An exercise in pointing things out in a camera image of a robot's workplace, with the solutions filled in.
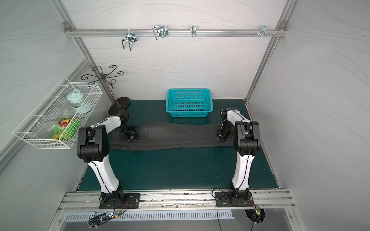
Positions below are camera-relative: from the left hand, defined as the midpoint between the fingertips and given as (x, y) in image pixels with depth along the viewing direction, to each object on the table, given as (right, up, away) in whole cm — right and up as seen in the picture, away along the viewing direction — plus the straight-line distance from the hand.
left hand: (140, 136), depth 97 cm
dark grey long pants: (+19, 0, -1) cm, 19 cm away
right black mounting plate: (+55, -25, -30) cm, 68 cm away
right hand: (+57, -3, -2) cm, 57 cm away
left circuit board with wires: (-11, -37, -26) cm, 47 cm away
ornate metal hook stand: (-23, +24, +20) cm, 39 cm away
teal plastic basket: (+35, +25, +21) cm, 48 cm away
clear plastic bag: (-29, +8, -37) cm, 48 cm away
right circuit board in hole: (+68, -33, -27) cm, 80 cm away
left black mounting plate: (+3, -30, -24) cm, 38 cm away
